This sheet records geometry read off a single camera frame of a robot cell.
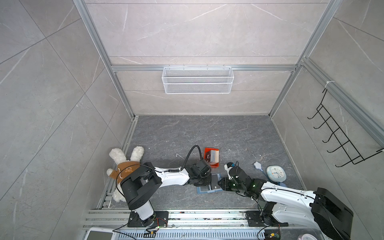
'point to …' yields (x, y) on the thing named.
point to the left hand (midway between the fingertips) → (212, 180)
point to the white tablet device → (98, 233)
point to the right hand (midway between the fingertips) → (218, 182)
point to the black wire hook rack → (355, 157)
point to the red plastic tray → (207, 157)
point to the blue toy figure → (258, 165)
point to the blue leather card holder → (198, 188)
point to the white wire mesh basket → (198, 80)
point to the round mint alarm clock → (276, 173)
